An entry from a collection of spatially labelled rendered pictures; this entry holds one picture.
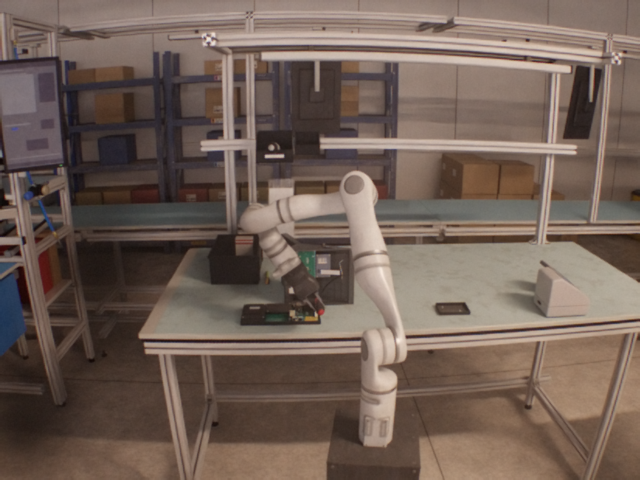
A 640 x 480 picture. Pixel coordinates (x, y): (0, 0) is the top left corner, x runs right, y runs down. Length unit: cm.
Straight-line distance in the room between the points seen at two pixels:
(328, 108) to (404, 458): 260
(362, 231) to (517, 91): 515
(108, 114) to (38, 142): 322
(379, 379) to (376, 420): 13
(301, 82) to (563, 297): 228
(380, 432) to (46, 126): 188
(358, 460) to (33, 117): 192
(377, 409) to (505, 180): 414
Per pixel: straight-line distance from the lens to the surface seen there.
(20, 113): 241
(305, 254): 174
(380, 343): 122
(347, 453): 137
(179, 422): 198
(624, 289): 227
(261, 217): 142
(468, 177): 508
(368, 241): 128
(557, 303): 184
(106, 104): 562
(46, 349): 303
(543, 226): 270
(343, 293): 181
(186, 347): 168
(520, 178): 530
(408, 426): 147
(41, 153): 246
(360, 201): 132
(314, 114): 348
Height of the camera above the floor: 175
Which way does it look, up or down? 17 degrees down
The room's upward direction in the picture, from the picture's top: straight up
